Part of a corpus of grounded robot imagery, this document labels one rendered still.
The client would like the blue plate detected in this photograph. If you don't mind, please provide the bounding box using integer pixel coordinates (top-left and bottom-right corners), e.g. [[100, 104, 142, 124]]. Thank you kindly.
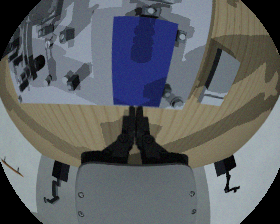
[[112, 16, 178, 107]]

